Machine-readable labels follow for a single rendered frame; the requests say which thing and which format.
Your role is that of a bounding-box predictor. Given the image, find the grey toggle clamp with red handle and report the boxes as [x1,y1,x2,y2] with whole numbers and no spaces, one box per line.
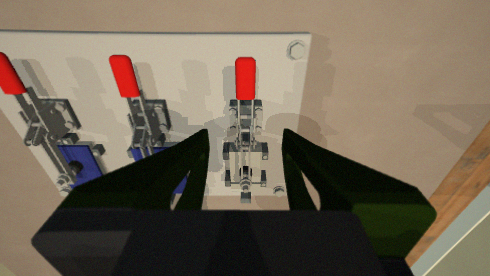
[0,52,83,187]

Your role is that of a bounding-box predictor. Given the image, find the cream rectangular block with slot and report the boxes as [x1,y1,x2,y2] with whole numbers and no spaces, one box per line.
[229,142,262,192]

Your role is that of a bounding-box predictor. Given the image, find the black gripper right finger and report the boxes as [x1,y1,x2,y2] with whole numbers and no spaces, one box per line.
[282,129,437,261]

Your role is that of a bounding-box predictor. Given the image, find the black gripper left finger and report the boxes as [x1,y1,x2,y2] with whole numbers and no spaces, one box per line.
[55,129,210,211]

